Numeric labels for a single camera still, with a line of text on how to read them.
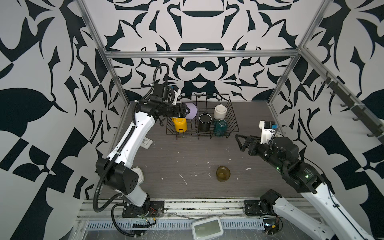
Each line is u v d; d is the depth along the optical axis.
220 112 1.02
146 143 0.96
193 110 0.79
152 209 0.73
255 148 0.57
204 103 1.14
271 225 0.71
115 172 0.41
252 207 0.74
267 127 0.56
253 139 0.56
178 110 0.66
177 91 0.70
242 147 0.58
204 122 0.94
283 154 0.46
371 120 0.54
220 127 0.91
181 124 0.94
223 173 0.85
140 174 0.82
